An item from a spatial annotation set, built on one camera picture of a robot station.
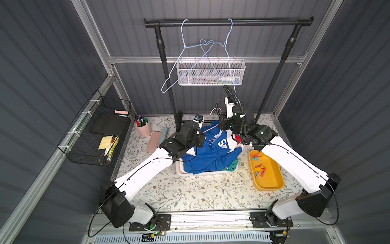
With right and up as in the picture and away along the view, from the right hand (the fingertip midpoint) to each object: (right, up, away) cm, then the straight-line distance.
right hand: (222, 114), depth 70 cm
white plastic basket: (-20, -32, +10) cm, 39 cm away
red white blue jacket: (0, -18, +12) cm, 22 cm away
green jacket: (+7, -27, +8) cm, 29 cm away
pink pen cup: (-48, -8, +34) cm, 60 cm away
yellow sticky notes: (-56, -13, +2) cm, 58 cm away
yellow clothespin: (+25, -31, +19) cm, 44 cm away
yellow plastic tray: (+32, -36, +16) cm, 51 cm away
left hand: (-10, -9, +5) cm, 14 cm away
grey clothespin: (+23, -34, +18) cm, 45 cm away
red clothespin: (+27, -31, +18) cm, 46 cm away
